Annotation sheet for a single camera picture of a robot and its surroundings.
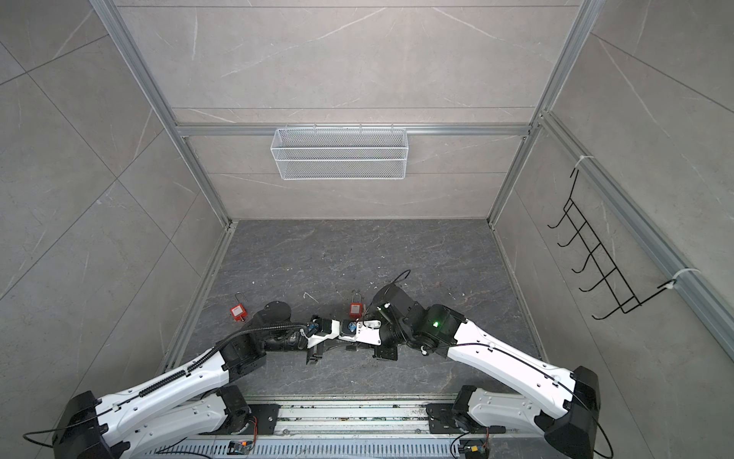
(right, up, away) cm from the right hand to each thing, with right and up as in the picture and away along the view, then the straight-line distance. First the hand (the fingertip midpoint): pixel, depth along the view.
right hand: (363, 334), depth 70 cm
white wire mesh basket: (-9, +55, +31) cm, 64 cm away
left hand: (-3, +1, -2) cm, 4 cm away
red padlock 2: (-42, 0, +22) cm, 47 cm away
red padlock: (-3, +2, +23) cm, 23 cm away
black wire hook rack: (+58, +11, -8) cm, 59 cm away
